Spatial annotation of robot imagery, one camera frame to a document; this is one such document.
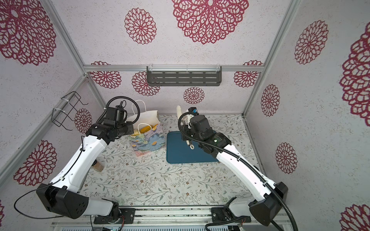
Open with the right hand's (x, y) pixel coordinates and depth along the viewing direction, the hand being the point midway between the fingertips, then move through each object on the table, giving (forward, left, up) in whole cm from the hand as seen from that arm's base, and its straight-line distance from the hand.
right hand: (182, 125), depth 71 cm
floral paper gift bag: (+1, +19, -10) cm, 22 cm away
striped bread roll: (-1, +25, -6) cm, 25 cm away
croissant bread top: (+10, +23, -15) cm, 29 cm away
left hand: (+2, +30, -7) cm, 30 cm away
